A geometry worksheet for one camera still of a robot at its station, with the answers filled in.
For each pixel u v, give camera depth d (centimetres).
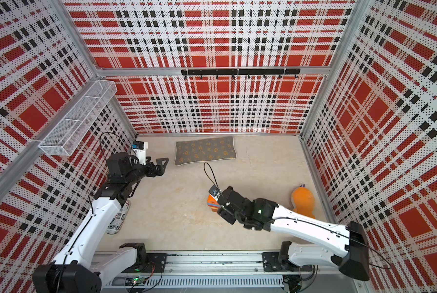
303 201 84
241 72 90
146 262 71
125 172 60
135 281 69
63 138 69
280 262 66
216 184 51
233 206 51
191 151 105
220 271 73
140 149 66
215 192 61
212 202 79
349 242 40
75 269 39
